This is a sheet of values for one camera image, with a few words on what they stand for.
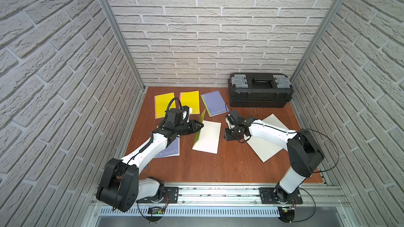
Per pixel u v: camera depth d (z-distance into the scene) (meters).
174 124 0.66
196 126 0.75
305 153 0.46
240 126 0.66
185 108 0.77
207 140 0.96
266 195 0.73
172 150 0.86
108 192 0.41
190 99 1.14
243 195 0.76
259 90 0.95
